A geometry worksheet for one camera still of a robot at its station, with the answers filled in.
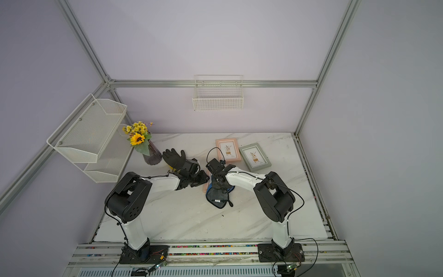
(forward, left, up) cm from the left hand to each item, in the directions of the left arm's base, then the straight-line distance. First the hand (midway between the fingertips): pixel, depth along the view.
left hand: (208, 180), depth 97 cm
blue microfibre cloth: (-12, -6, +3) cm, 14 cm away
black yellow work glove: (+14, +22, +1) cm, 26 cm away
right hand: (-4, -7, +1) cm, 8 cm away
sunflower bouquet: (+12, +34, +24) cm, 43 cm away
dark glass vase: (+13, +32, +5) cm, 35 cm away
